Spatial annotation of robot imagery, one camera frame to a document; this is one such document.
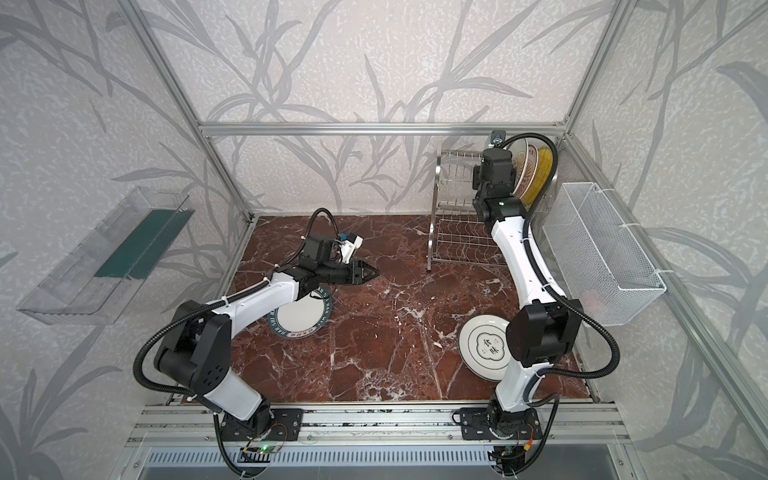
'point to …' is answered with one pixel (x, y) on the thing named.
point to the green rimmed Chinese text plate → (304, 317)
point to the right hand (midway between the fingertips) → (501, 154)
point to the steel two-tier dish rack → (459, 235)
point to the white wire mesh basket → (606, 273)
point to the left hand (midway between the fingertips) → (379, 266)
